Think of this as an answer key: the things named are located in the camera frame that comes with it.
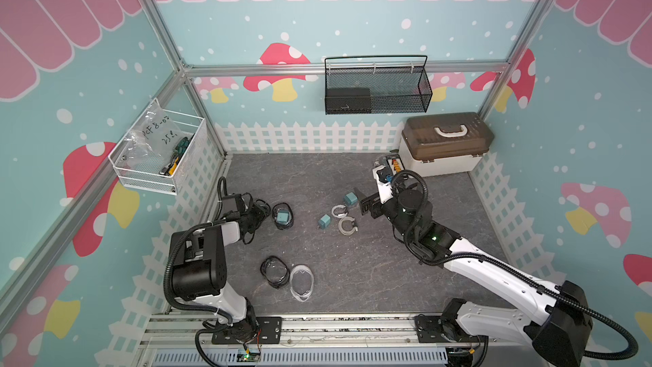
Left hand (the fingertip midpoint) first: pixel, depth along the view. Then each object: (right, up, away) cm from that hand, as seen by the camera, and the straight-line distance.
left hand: (269, 212), depth 97 cm
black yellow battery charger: (+53, +20, +19) cm, 60 cm away
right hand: (+35, +12, -24) cm, 44 cm away
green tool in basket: (-20, +20, -24) cm, 37 cm away
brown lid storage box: (+69, +26, 0) cm, 74 cm away
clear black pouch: (+5, -18, -12) cm, 23 cm away
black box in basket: (+30, +40, -8) cm, 51 cm away
